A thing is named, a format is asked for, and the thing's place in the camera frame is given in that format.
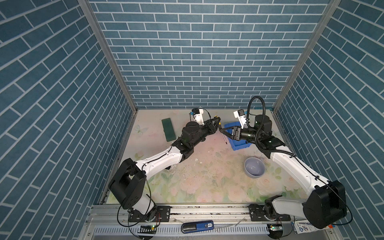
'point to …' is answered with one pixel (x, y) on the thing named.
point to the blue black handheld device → (188, 227)
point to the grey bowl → (254, 167)
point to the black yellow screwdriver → (220, 127)
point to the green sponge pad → (168, 130)
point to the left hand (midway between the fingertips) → (221, 120)
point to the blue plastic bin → (236, 144)
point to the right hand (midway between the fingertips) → (221, 129)
